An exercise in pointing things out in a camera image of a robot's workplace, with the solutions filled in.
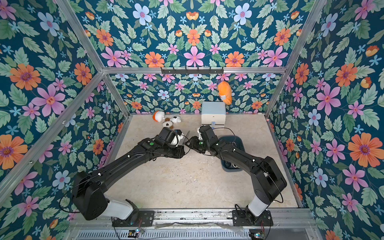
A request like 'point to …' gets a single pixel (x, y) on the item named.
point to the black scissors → (186, 136)
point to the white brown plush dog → (168, 122)
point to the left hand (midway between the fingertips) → (186, 152)
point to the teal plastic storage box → (227, 165)
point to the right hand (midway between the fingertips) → (187, 143)
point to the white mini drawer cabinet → (213, 113)
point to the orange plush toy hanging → (225, 92)
